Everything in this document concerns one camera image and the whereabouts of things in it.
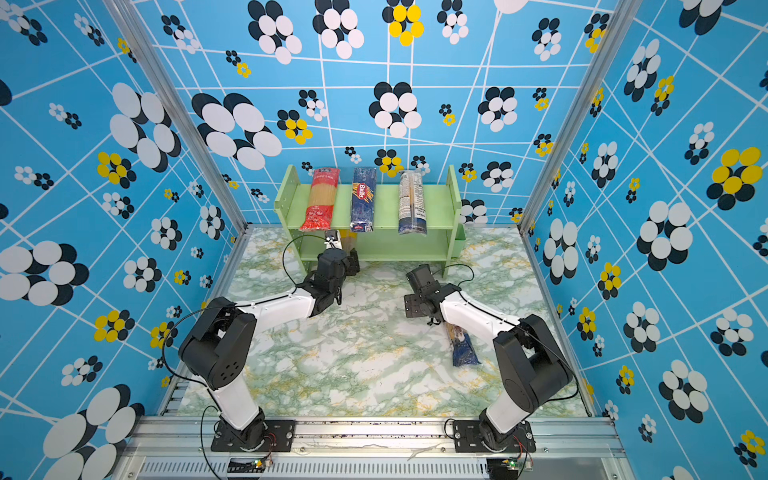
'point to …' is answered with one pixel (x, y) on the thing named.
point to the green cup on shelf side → (458, 245)
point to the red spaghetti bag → (320, 210)
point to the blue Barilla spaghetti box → (364, 189)
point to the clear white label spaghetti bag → (411, 204)
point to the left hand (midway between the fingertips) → (348, 249)
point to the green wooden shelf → (444, 242)
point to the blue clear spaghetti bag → (463, 350)
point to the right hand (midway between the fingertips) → (426, 303)
